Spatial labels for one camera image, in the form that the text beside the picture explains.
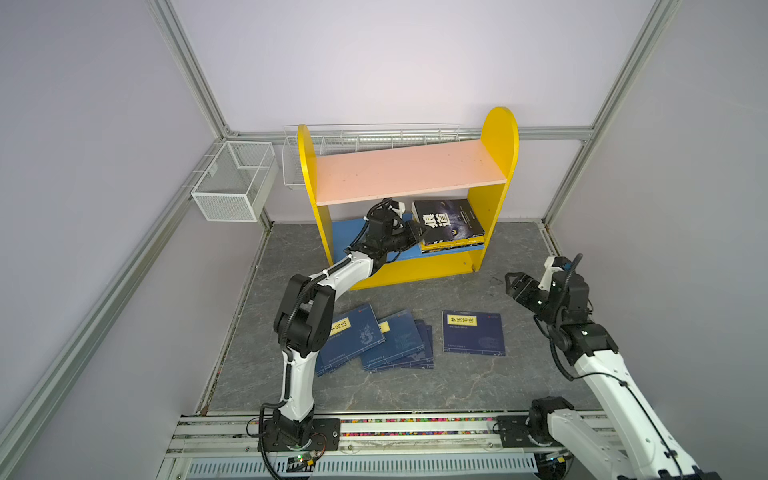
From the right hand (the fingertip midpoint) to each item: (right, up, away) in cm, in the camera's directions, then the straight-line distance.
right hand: (517, 281), depth 78 cm
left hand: (-20, +14, +10) cm, 27 cm away
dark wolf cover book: (-15, +18, +16) cm, 28 cm away
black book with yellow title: (-15, +9, +16) cm, 23 cm away
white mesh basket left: (-85, +31, +21) cm, 93 cm away
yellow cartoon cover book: (-14, +10, +14) cm, 23 cm away
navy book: (-30, -18, +9) cm, 36 cm away
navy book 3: (-8, -17, +13) cm, 23 cm away
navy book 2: (-25, -23, +7) cm, 35 cm away
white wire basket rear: (-49, +43, +16) cm, 67 cm away
